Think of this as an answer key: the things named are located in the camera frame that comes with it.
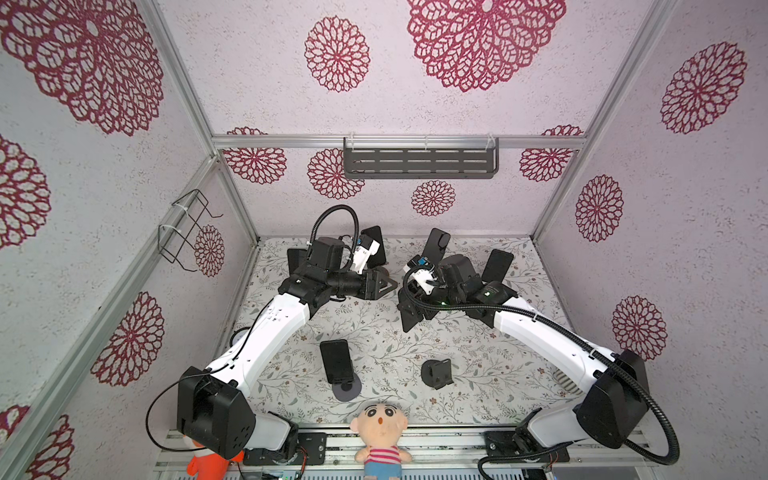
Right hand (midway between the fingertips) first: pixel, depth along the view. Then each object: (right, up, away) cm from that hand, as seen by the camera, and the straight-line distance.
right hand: (408, 293), depth 78 cm
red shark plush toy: (-47, -39, -9) cm, 62 cm away
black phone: (-18, -16, -3) cm, 25 cm away
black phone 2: (-8, +10, +24) cm, 28 cm away
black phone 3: (+11, +14, +23) cm, 29 cm away
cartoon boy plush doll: (-7, -30, -9) cm, 32 cm away
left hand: (-5, +1, -4) cm, 7 cm away
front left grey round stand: (-17, -28, +5) cm, 33 cm away
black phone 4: (+31, +7, +19) cm, 37 cm away
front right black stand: (+8, -22, +4) cm, 24 cm away
